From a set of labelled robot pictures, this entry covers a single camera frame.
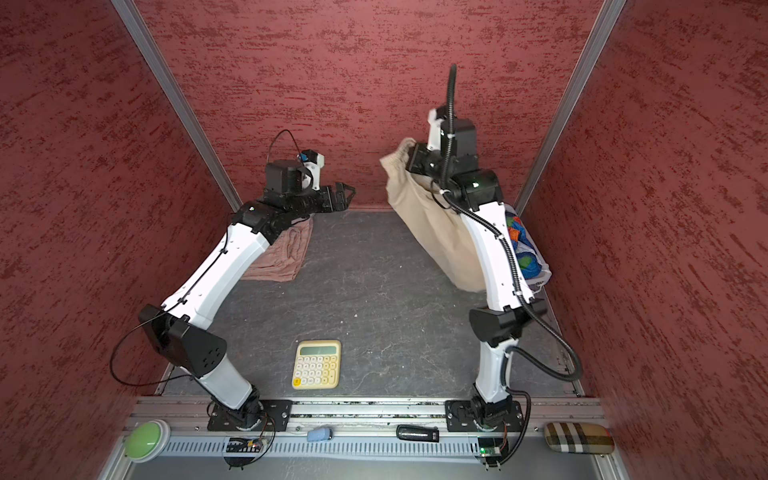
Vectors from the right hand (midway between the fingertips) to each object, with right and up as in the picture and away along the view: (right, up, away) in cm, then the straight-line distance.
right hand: (402, 152), depth 69 cm
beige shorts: (+10, -15, +10) cm, 21 cm away
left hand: (-16, -9, +7) cm, 20 cm away
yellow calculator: (-23, -56, +12) cm, 61 cm away
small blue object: (-20, -68, +1) cm, 71 cm away
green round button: (-61, -69, +1) cm, 92 cm away
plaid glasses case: (+42, -68, 0) cm, 80 cm away
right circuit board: (+22, -71, +2) cm, 75 cm away
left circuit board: (-39, -72, +3) cm, 82 cm away
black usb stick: (+4, -68, +3) cm, 69 cm away
